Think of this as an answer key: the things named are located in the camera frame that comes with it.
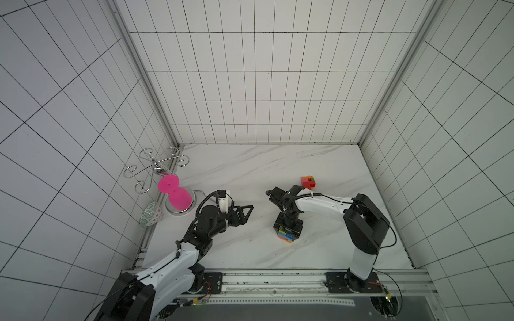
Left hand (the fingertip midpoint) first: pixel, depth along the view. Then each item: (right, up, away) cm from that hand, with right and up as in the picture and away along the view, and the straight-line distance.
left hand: (245, 210), depth 82 cm
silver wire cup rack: (-32, +19, -8) cm, 38 cm away
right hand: (+15, -9, +3) cm, 18 cm away
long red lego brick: (+31, +8, +17) cm, 37 cm away
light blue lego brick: (+19, -11, -1) cm, 22 cm away
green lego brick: (+33, +11, +19) cm, 40 cm away
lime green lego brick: (+15, -7, -4) cm, 17 cm away
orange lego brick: (+17, -12, 0) cm, 21 cm away
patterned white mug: (-44, -4, +8) cm, 45 cm away
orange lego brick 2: (+32, +12, +20) cm, 39 cm away
